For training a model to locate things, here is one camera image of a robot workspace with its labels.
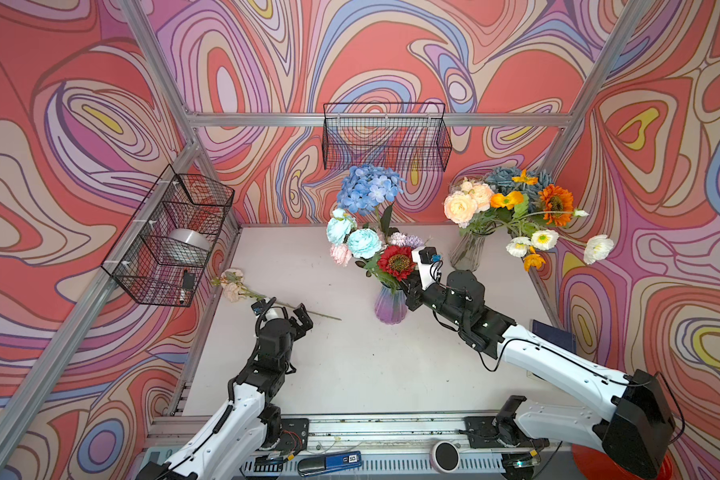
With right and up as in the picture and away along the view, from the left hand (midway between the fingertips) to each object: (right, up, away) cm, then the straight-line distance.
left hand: (296, 309), depth 84 cm
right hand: (+28, +10, -10) cm, 31 cm away
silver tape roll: (-23, +18, -14) cm, 32 cm away
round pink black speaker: (+38, -30, -18) cm, 52 cm away
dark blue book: (+80, -10, +6) cm, 81 cm away
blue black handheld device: (+11, -31, -18) cm, 38 cm away
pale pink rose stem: (-25, +7, +14) cm, 30 cm away
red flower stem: (+26, +14, -16) cm, 33 cm away
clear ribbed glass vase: (+57, +17, +23) cm, 64 cm away
